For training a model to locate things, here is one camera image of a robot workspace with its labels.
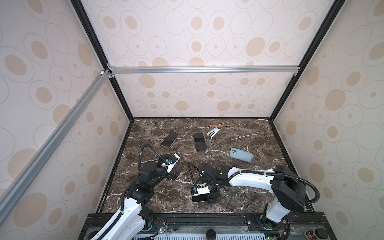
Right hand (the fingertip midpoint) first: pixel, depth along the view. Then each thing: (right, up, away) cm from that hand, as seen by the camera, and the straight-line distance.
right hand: (206, 190), depth 84 cm
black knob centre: (+1, -10, -21) cm, 23 cm away
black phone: (-3, +26, +22) cm, 35 cm away
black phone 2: (-4, 0, -8) cm, 9 cm away
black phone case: (-3, +25, +22) cm, 34 cm away
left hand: (-14, +20, -8) cm, 25 cm away
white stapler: (+7, +33, +25) cm, 42 cm away
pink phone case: (-24, +28, +23) cm, 43 cm away
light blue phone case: (+25, +18, +15) cm, 34 cm away
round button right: (+47, -11, -19) cm, 52 cm away
